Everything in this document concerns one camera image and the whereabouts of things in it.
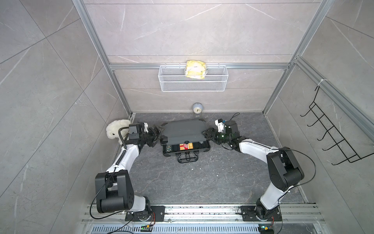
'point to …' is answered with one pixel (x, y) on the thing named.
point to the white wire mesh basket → (173, 79)
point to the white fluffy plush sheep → (112, 129)
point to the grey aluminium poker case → (185, 140)
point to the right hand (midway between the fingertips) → (205, 134)
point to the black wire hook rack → (341, 144)
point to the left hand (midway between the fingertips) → (163, 130)
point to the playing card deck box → (188, 146)
